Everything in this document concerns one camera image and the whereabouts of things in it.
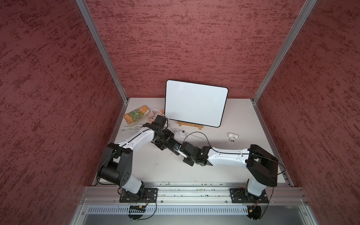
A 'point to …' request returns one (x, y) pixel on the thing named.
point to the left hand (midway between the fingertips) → (171, 142)
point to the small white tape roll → (232, 137)
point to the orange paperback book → (137, 116)
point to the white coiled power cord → (131, 128)
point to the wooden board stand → (180, 123)
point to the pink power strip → (161, 113)
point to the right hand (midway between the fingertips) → (187, 155)
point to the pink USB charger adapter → (151, 115)
